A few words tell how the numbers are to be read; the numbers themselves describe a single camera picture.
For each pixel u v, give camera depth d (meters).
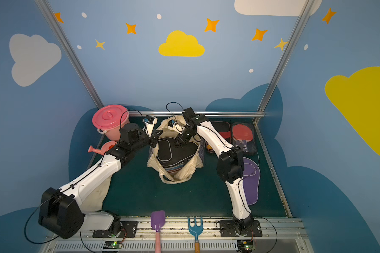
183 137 0.82
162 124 0.77
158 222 0.76
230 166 0.56
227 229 0.74
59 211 0.40
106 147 0.91
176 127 0.80
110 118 0.96
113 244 0.71
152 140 0.70
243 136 1.25
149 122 0.67
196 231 0.73
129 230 0.74
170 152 0.88
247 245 0.72
